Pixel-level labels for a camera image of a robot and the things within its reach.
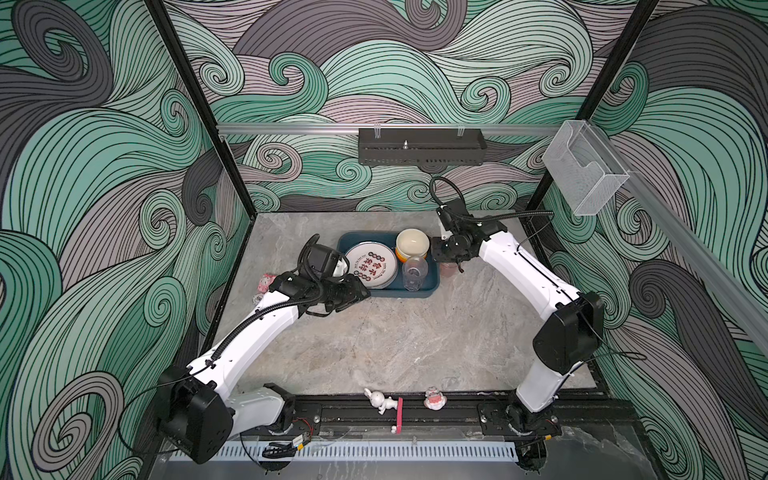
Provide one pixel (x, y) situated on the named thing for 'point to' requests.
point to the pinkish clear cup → (448, 269)
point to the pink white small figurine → (434, 399)
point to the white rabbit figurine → (378, 400)
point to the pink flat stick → (399, 425)
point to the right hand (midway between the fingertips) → (439, 253)
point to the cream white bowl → (412, 243)
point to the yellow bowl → (404, 258)
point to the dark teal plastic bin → (431, 284)
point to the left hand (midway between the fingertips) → (367, 293)
